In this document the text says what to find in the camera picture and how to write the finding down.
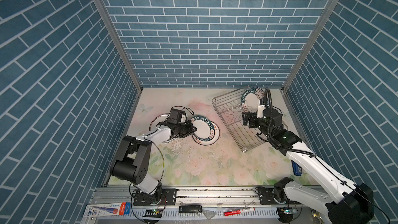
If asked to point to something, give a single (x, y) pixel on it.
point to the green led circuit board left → (153, 213)
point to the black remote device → (190, 209)
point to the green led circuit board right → (285, 214)
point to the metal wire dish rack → (229, 106)
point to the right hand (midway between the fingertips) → (249, 111)
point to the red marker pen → (238, 211)
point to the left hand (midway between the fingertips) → (197, 129)
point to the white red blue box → (107, 209)
